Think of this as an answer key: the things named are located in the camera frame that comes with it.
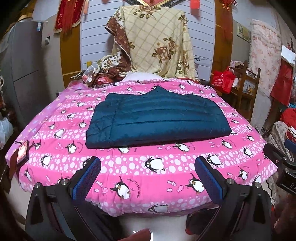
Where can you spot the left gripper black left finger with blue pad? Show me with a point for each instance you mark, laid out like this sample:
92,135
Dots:
53,212

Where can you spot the cream floral quilt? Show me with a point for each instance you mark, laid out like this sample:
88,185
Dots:
156,39

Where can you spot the red hanging cloth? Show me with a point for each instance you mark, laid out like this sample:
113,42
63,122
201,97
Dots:
282,88

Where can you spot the pink floral curtain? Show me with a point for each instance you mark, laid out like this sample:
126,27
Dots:
264,54

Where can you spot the red wall banner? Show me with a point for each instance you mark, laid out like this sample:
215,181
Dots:
69,15

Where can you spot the smartphone with red case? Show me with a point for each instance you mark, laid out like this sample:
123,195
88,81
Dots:
23,155

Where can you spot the pink penguin blanket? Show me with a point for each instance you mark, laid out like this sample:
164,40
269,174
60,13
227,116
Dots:
150,179

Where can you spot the brown floral cloth pile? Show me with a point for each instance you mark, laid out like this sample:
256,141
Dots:
110,69

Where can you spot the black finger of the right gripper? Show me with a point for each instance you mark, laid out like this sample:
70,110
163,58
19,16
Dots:
277,157

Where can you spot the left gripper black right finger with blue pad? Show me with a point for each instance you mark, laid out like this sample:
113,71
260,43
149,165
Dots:
243,212

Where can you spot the red shopping bag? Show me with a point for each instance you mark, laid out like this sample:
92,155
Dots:
223,81

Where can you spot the dark blue puffer jacket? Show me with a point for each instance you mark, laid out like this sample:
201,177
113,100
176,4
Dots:
156,117

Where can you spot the red round cushion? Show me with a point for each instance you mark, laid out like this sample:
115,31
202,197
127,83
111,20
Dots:
289,117

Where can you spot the white plastic bag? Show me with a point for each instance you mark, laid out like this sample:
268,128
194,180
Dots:
6,131

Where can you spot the white pillow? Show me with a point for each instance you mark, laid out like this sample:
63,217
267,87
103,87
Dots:
140,76

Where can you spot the wooden chair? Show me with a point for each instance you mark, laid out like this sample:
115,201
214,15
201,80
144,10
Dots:
245,91

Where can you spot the grey refrigerator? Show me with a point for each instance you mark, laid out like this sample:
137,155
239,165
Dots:
25,88

